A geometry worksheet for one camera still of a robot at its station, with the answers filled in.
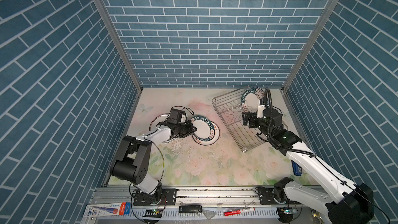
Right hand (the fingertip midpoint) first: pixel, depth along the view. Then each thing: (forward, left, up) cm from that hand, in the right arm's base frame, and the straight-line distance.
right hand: (249, 111), depth 79 cm
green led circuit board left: (-45, +44, -25) cm, 67 cm away
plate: (-2, +21, -21) cm, 30 cm away
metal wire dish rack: (+19, +8, -20) cm, 29 cm away
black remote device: (-42, +26, -18) cm, 53 cm away
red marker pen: (-41, +4, -22) cm, 47 cm away
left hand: (-4, +27, -15) cm, 32 cm away
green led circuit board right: (-40, -18, -26) cm, 51 cm away
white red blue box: (-45, +64, -20) cm, 81 cm away
